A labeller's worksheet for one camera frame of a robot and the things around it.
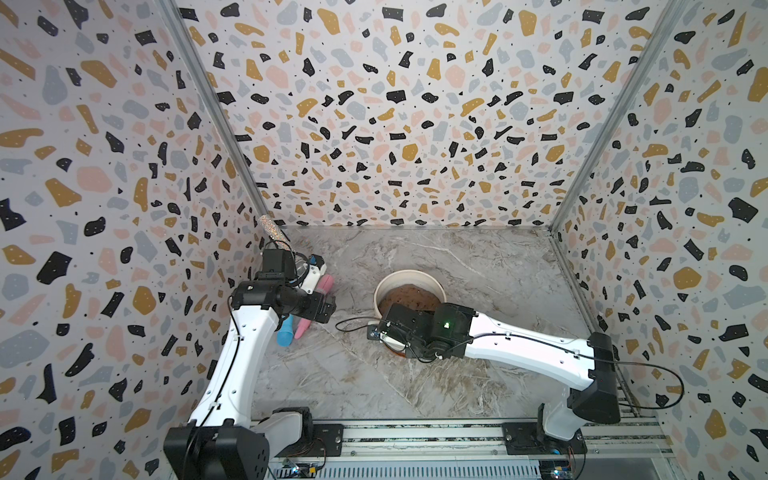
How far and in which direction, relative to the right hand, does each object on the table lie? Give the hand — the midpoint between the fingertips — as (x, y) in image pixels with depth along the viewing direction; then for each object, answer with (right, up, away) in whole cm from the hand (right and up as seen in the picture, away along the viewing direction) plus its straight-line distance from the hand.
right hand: (413, 326), depth 73 cm
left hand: (-24, +6, +4) cm, 25 cm away
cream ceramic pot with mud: (0, +7, +19) cm, 20 cm away
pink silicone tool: (-29, +7, +27) cm, 40 cm away
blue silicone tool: (-37, -6, +15) cm, 41 cm away
